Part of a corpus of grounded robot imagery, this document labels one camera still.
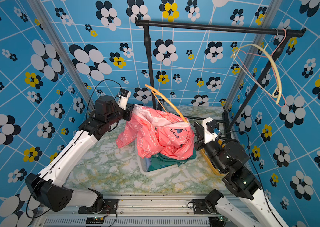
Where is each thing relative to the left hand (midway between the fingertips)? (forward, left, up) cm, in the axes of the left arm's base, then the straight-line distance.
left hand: (134, 102), depth 73 cm
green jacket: (-20, -13, -27) cm, 36 cm away
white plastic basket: (-22, -3, -27) cm, 35 cm away
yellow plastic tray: (-14, -40, -30) cm, 52 cm away
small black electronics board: (-47, +20, -39) cm, 64 cm away
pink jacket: (-14, -11, -7) cm, 19 cm away
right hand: (-18, -30, +6) cm, 36 cm away
